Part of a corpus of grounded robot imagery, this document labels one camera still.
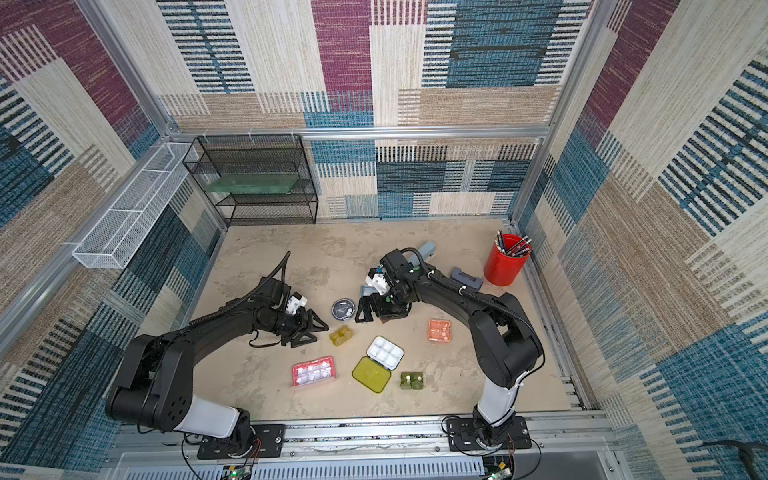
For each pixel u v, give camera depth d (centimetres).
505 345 47
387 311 76
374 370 84
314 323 81
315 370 83
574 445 75
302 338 80
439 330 91
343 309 96
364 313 77
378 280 83
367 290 100
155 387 43
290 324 77
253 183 104
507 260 93
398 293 69
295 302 86
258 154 102
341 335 89
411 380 82
